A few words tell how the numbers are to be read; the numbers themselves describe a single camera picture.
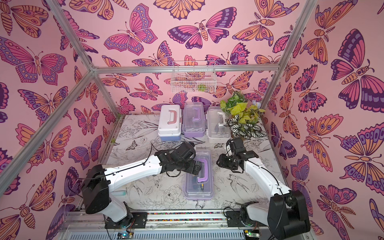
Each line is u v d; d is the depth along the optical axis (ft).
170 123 3.28
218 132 3.35
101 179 1.56
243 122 2.76
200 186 2.50
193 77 3.18
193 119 3.34
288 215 1.32
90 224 2.42
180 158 1.98
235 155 2.06
